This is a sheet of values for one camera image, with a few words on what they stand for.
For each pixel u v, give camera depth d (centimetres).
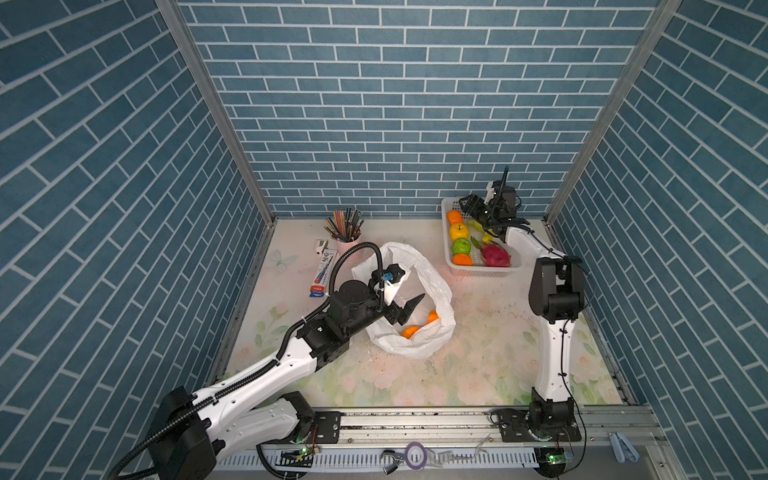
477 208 94
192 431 39
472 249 107
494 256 100
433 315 84
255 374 45
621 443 71
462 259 105
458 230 108
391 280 59
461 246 105
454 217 113
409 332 85
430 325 84
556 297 60
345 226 99
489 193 93
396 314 63
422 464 69
